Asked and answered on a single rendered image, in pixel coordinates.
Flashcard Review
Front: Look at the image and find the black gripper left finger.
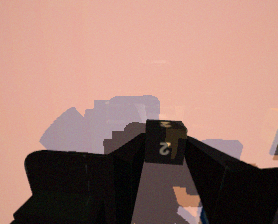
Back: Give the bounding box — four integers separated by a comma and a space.
24, 133, 145, 224

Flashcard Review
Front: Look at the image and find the black block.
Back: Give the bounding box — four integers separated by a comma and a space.
144, 119, 188, 165

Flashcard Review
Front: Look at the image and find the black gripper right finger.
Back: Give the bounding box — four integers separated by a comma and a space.
184, 135, 278, 224

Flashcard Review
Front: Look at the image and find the blue block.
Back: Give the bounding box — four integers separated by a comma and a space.
200, 207, 209, 224

